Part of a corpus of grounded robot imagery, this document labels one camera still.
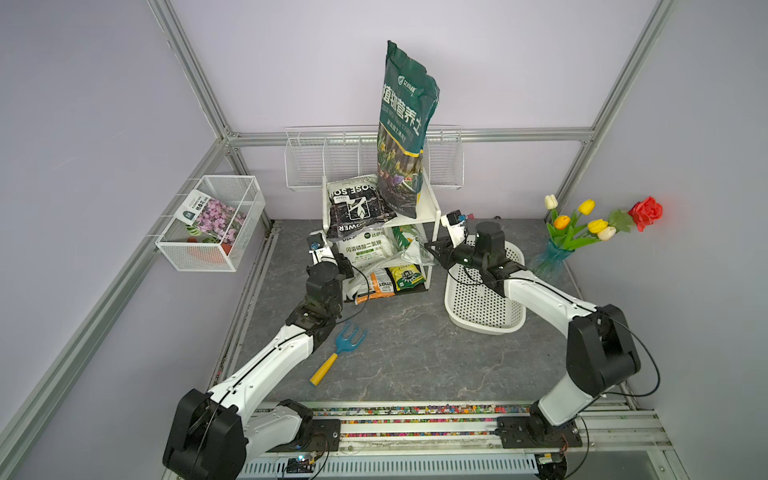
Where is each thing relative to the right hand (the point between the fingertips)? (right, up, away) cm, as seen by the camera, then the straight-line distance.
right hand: (428, 240), depth 85 cm
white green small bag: (-6, 0, -2) cm, 6 cm away
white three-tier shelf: (-1, +7, -9) cm, 12 cm away
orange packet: (-16, -16, +9) cm, 24 cm away
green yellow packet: (-6, -12, +17) cm, 21 cm away
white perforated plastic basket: (+16, -21, +12) cm, 29 cm away
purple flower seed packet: (-55, +5, -11) cm, 57 cm away
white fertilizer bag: (-18, -3, 0) cm, 18 cm away
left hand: (-25, -2, -7) cm, 26 cm away
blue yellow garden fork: (-26, -31, +5) cm, 41 cm away
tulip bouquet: (+40, +2, 0) cm, 40 cm away
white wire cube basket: (-61, -3, -11) cm, 62 cm away
